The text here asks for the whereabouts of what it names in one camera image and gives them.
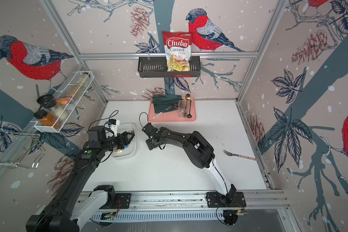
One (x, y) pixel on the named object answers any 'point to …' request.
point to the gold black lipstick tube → (119, 150)
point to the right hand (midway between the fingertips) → (152, 144)
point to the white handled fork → (167, 108)
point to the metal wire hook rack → (38, 140)
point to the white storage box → (131, 151)
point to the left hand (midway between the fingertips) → (132, 131)
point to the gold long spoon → (187, 96)
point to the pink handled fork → (228, 153)
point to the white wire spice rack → (68, 99)
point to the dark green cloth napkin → (161, 102)
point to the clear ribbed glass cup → (182, 108)
